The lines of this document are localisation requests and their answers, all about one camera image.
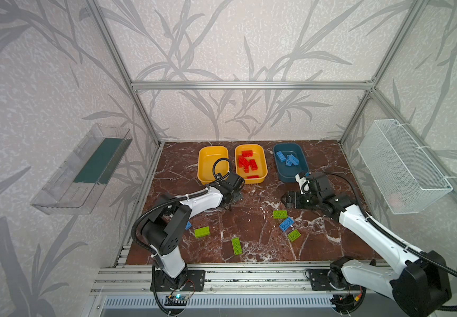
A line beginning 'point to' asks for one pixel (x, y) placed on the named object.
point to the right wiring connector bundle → (345, 302)
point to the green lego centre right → (280, 214)
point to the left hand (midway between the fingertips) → (236, 190)
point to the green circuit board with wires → (175, 300)
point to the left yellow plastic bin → (207, 156)
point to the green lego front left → (201, 232)
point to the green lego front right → (294, 235)
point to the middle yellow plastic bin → (259, 156)
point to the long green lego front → (236, 246)
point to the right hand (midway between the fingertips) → (289, 192)
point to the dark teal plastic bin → (286, 173)
